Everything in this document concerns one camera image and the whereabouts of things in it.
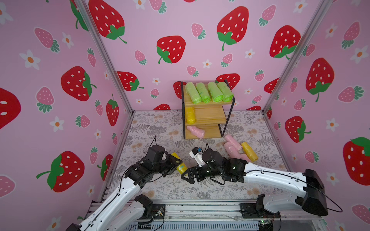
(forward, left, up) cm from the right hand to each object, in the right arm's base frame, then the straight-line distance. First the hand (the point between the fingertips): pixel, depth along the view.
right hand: (187, 173), depth 68 cm
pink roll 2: (+34, -26, -16) cm, 46 cm away
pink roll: (+35, -5, -14) cm, 38 cm away
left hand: (+6, +3, 0) cm, 6 cm away
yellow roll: (+37, +1, +2) cm, 37 cm away
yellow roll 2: (+2, +3, 0) cm, 4 cm away
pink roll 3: (+22, -27, -15) cm, 38 cm away
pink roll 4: (+19, -34, -15) cm, 42 cm away
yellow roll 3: (+23, -38, -16) cm, 48 cm away
